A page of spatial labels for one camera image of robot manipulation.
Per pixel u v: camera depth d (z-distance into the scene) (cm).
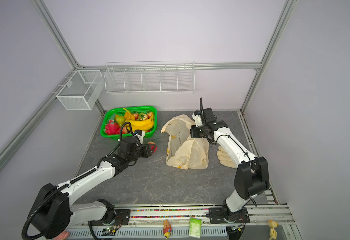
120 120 102
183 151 82
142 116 105
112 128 97
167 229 68
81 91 100
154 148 82
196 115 78
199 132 73
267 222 72
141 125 100
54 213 40
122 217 73
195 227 69
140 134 76
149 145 83
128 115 106
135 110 109
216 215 72
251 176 44
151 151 78
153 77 102
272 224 69
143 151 74
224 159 94
